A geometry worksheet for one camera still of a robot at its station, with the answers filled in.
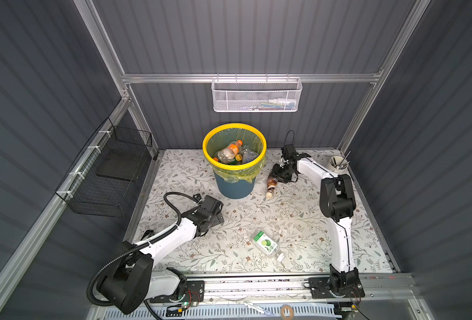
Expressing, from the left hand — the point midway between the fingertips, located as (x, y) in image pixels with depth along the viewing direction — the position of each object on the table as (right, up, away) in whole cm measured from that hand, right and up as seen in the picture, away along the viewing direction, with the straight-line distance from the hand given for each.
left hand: (211, 218), depth 88 cm
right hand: (+31, +17, +16) cm, 39 cm away
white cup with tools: (+64, +25, +14) cm, 70 cm away
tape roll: (+32, -29, -18) cm, 46 cm away
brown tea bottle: (+29, +15, +12) cm, 35 cm away
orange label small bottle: (+8, +29, 0) cm, 30 cm away
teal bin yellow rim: (+11, +17, -6) cm, 21 cm away
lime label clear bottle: (+24, -9, -6) cm, 26 cm away
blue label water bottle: (+16, +28, -4) cm, 33 cm away
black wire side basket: (-39, +18, -14) cm, 45 cm away
